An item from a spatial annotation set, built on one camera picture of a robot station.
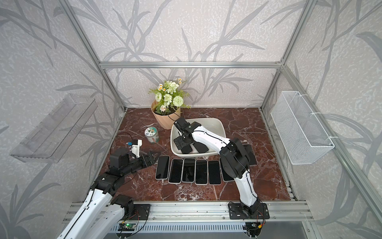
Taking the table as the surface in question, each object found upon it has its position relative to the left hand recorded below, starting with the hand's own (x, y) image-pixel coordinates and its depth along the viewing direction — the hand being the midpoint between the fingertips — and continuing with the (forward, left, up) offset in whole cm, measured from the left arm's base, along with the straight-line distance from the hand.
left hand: (157, 155), depth 75 cm
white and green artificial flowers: (+30, -4, +12) cm, 33 cm away
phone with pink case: (-2, -8, -17) cm, 19 cm away
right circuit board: (-29, -49, -20) cm, 60 cm away
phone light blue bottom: (+13, -23, -16) cm, 31 cm away
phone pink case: (-5, -31, -17) cm, 35 cm away
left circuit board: (-29, +13, -19) cm, 37 cm away
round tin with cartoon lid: (+20, +9, -10) cm, 24 cm away
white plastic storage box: (+30, -33, -13) cm, 46 cm away
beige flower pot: (+28, -1, -2) cm, 28 cm away
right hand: (+15, -12, -10) cm, 22 cm away
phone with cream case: (-2, -23, -17) cm, 29 cm away
